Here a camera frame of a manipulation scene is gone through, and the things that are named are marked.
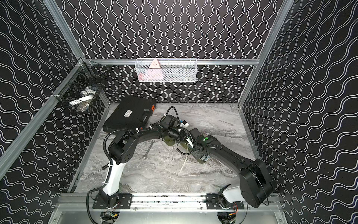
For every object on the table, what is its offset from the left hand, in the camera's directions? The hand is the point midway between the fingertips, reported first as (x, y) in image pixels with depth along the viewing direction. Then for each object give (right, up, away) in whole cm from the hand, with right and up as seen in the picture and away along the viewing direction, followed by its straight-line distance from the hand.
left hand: (190, 139), depth 88 cm
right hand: (+6, -6, -2) cm, 8 cm away
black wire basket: (-73, +32, +5) cm, 80 cm away
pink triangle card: (-23, +42, 0) cm, 48 cm away
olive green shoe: (-14, -2, +5) cm, 15 cm away
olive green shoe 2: (0, -7, 0) cm, 7 cm away
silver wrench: (-29, -12, +3) cm, 32 cm away
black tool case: (-44, +17, +16) cm, 49 cm away
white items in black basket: (-57, +21, -15) cm, 63 cm away
